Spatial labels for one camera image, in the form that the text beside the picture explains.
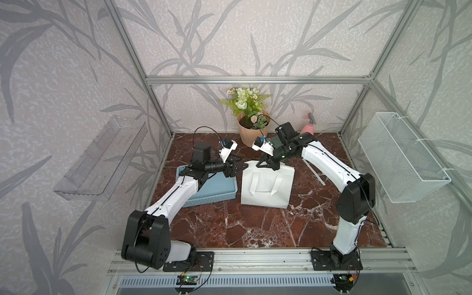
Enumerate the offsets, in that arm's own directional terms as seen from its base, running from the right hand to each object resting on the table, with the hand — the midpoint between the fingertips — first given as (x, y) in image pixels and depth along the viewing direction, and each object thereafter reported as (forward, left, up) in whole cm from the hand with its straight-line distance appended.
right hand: (258, 163), depth 81 cm
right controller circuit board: (-41, -34, -25) cm, 59 cm away
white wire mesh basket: (-13, -50, +13) cm, 53 cm away
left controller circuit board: (-41, +29, -21) cm, 54 cm away
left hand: (-2, +6, +4) cm, 8 cm away
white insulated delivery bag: (-8, -1, -7) cm, 11 cm away
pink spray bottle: (+30, -32, -8) cm, 45 cm away
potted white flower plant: (+30, +2, -2) cm, 30 cm away
